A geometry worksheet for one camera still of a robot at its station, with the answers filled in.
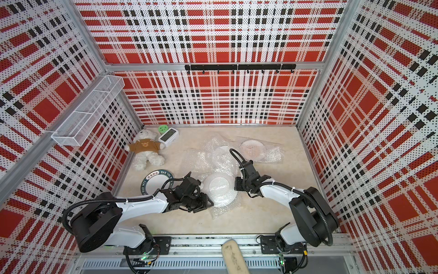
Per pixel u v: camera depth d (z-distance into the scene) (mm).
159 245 736
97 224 424
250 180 690
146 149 1007
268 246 734
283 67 883
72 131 686
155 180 948
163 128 1147
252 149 1069
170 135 1091
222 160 980
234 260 667
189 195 705
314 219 428
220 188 883
